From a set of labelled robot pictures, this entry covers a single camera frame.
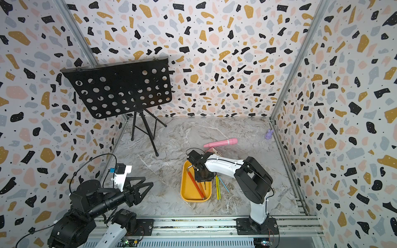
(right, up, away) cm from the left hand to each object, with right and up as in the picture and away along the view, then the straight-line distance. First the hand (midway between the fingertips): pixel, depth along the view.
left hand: (149, 182), depth 60 cm
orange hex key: (+20, -12, +25) cm, 34 cm away
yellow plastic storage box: (+13, -13, +24) cm, 30 cm away
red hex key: (+11, -2, +32) cm, 34 cm away
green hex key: (+29, -12, +26) cm, 41 cm away
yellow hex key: (+28, -12, +25) cm, 40 cm away
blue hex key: (+32, -11, +27) cm, 44 cm away
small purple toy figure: (+65, +18, +46) cm, 82 cm away
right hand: (+19, -8, +28) cm, 35 cm away
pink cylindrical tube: (+36, +13, +43) cm, 57 cm away
